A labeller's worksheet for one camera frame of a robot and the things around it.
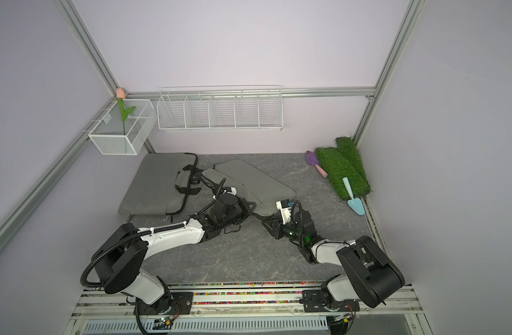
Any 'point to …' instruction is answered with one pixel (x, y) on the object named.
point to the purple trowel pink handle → (312, 159)
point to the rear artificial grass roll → (351, 160)
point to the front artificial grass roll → (340, 162)
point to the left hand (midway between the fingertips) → (258, 205)
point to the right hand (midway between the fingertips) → (263, 220)
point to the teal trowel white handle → (355, 203)
